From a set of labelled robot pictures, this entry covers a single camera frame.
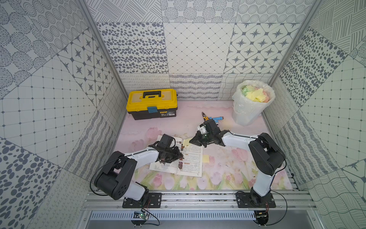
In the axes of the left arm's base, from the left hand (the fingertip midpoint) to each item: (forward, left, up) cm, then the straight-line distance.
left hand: (181, 153), depth 89 cm
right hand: (+5, -5, +5) cm, 9 cm away
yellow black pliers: (+30, -16, -1) cm, 34 cm away
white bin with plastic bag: (+25, -42, +24) cm, 55 cm away
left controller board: (-33, +19, -3) cm, 39 cm away
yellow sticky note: (+7, -3, +1) cm, 8 cm away
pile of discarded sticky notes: (+28, -46, +25) cm, 60 cm away
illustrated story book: (-7, -6, -2) cm, 9 cm away
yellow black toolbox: (+30, +25, +14) cm, 41 cm away
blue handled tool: (+28, -26, -1) cm, 38 cm away
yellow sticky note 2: (-2, -16, -2) cm, 16 cm away
